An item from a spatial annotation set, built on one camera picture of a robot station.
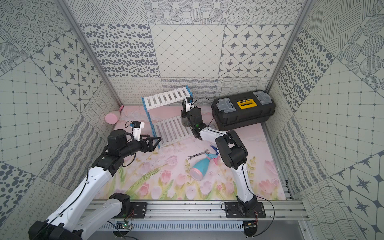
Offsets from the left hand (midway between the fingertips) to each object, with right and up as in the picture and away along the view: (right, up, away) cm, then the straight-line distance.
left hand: (152, 133), depth 75 cm
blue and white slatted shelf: (+5, 0, +28) cm, 29 cm away
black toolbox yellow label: (+44, +12, +18) cm, 49 cm away
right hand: (+15, +18, +19) cm, 30 cm away
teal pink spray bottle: (+23, -21, +3) cm, 31 cm away
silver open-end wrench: (+29, -14, +20) cm, 37 cm away
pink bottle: (-37, +9, +29) cm, 48 cm away
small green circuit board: (-13, -44, -5) cm, 46 cm away
